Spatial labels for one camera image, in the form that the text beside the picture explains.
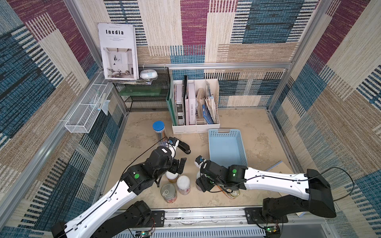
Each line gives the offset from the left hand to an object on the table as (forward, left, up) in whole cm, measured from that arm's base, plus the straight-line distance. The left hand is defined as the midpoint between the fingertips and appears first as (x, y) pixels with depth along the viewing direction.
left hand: (177, 154), depth 72 cm
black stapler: (+15, -2, -17) cm, 23 cm away
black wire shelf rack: (+40, +22, +4) cm, 46 cm away
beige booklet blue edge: (+2, -59, -21) cm, 63 cm away
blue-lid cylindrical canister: (+18, +11, -1) cm, 22 cm away
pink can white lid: (-11, -3, -11) cm, 15 cm away
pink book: (+34, -6, -7) cm, 35 cm away
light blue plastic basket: (+15, -29, -19) cm, 38 cm away
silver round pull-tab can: (-14, +4, -12) cm, 19 cm away
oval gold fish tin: (-12, -27, -20) cm, 36 cm away
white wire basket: (+30, +60, -3) cm, 67 cm away
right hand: (-7, -11, -11) cm, 17 cm away
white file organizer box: (+35, -11, 0) cm, 37 cm away
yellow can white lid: (-5, +4, -14) cm, 15 cm away
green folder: (+29, +5, +8) cm, 31 cm away
